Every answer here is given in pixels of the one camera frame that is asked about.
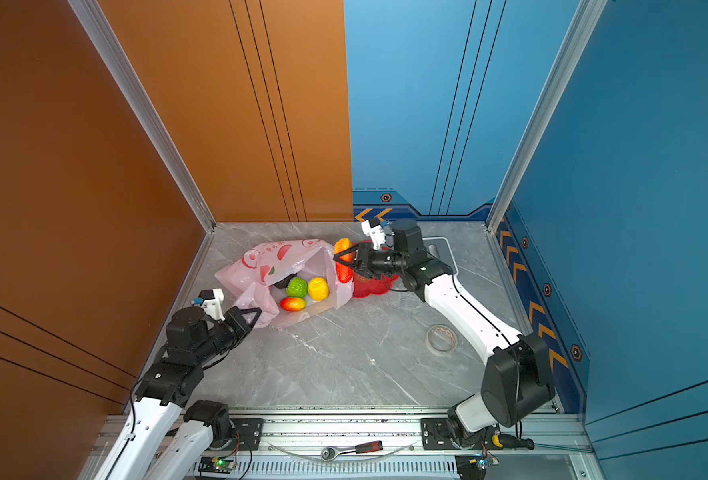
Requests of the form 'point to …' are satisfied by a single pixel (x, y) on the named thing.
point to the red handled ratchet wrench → (333, 452)
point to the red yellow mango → (293, 304)
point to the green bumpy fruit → (297, 288)
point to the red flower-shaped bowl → (364, 287)
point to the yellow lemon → (318, 289)
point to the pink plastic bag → (258, 277)
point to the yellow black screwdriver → (509, 441)
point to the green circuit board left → (219, 464)
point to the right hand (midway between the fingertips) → (337, 262)
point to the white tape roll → (441, 339)
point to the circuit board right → (471, 467)
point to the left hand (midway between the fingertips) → (263, 307)
